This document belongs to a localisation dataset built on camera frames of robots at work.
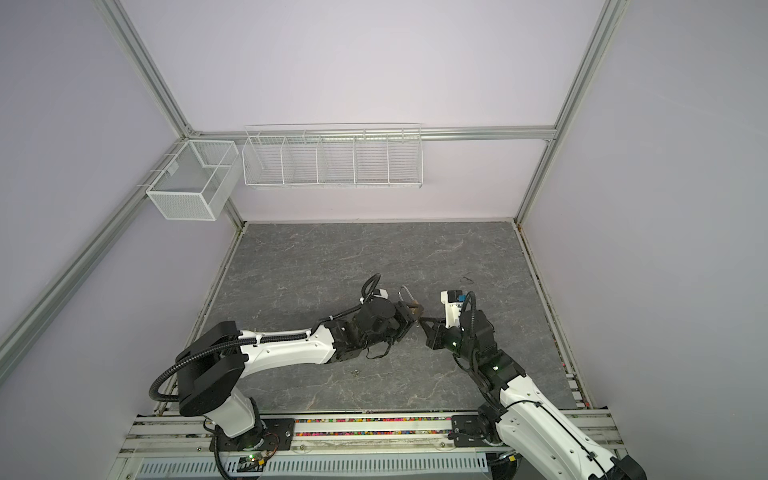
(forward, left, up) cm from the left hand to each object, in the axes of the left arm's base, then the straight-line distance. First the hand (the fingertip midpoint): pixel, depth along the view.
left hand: (424, 319), depth 78 cm
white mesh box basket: (+47, +69, +11) cm, 85 cm away
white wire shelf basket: (+55, +25, +15) cm, 62 cm away
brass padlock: (+3, +2, +1) cm, 4 cm away
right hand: (0, +1, -1) cm, 1 cm away
